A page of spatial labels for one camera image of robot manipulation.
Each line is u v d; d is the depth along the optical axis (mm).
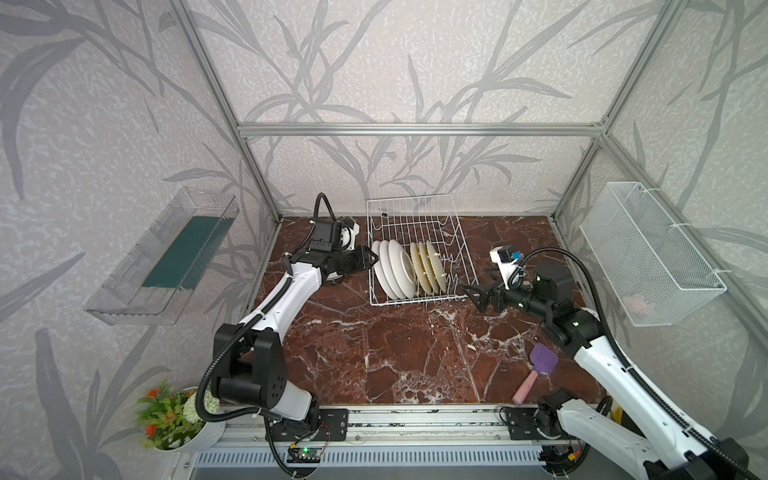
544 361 820
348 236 727
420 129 1761
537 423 721
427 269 869
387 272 848
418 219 1163
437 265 917
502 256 637
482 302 652
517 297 630
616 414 463
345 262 736
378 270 845
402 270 882
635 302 728
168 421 603
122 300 586
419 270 876
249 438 722
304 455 716
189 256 629
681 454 385
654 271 626
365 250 770
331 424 737
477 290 639
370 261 785
